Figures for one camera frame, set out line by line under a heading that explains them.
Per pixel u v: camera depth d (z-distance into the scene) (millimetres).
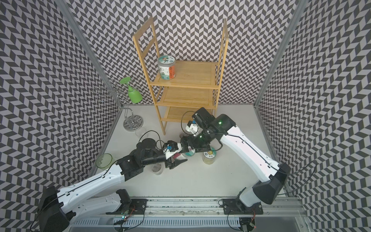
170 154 585
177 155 624
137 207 722
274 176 390
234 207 738
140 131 993
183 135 962
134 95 991
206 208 743
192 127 641
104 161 889
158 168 797
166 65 639
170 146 577
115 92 846
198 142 583
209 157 826
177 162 621
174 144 569
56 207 390
